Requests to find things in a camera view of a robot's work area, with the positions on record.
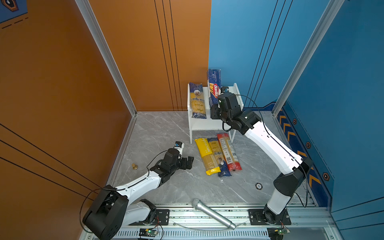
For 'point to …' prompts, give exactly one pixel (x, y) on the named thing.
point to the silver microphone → (213, 213)
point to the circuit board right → (281, 231)
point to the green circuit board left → (148, 232)
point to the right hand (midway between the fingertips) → (215, 107)
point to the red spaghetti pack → (229, 152)
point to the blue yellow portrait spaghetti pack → (218, 152)
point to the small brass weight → (134, 166)
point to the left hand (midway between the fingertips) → (188, 155)
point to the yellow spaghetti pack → (210, 163)
